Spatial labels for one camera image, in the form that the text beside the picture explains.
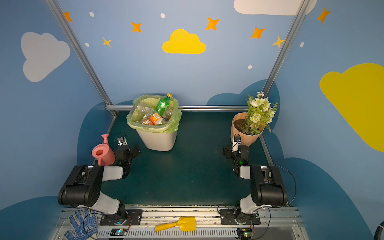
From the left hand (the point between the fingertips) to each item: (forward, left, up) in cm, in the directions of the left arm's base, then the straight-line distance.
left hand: (132, 146), depth 94 cm
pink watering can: (-10, +11, +4) cm, 15 cm away
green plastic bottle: (+15, -21, +23) cm, 34 cm away
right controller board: (-44, -65, -7) cm, 79 cm away
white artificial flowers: (+9, -77, +23) cm, 81 cm away
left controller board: (-45, -4, -8) cm, 45 cm away
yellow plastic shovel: (-41, -36, -6) cm, 55 cm away
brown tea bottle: (+2, -14, +22) cm, 27 cm away
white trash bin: (+2, -17, +3) cm, 17 cm away
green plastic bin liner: (-1, -27, +22) cm, 35 cm away
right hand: (+2, -65, +1) cm, 65 cm away
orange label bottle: (+4, -19, +22) cm, 29 cm away
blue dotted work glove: (-43, +12, -6) cm, 45 cm away
